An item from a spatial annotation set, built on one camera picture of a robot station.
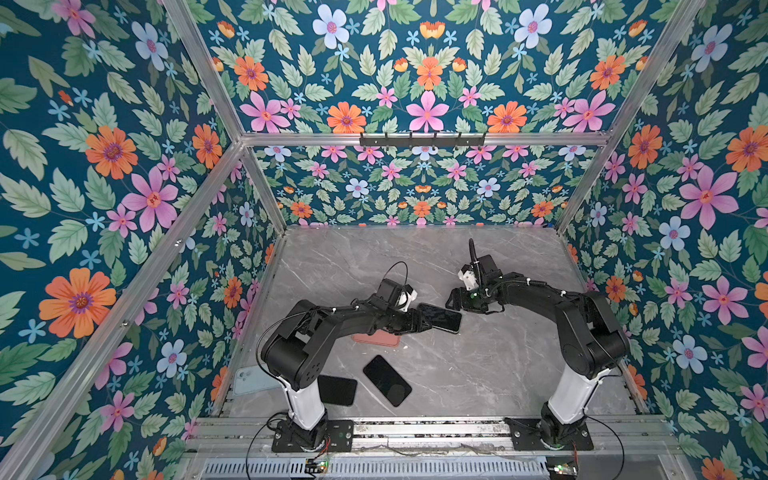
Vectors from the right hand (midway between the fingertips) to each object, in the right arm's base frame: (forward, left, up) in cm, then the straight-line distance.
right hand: (454, 303), depth 95 cm
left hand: (-8, +9, +2) cm, 12 cm away
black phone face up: (-23, +20, -3) cm, 31 cm away
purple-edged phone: (-25, +34, -5) cm, 43 cm away
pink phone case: (-10, +24, -4) cm, 26 cm away
